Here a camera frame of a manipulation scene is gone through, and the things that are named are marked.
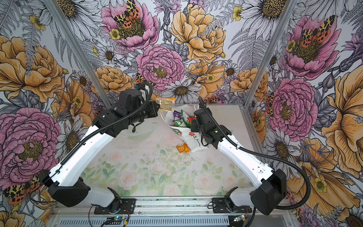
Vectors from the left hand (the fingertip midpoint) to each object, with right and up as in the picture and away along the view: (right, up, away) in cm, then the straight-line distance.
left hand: (158, 110), depth 68 cm
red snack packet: (+16, -4, +18) cm, 24 cm away
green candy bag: (+12, -6, +16) cm, 21 cm away
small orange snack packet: (+12, -23, +26) cm, 37 cm away
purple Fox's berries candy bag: (+8, -2, +21) cm, 23 cm away
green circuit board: (-23, -55, +4) cm, 59 cm away
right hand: (+18, -7, +11) cm, 22 cm away
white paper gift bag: (+16, -16, +17) cm, 28 cm away
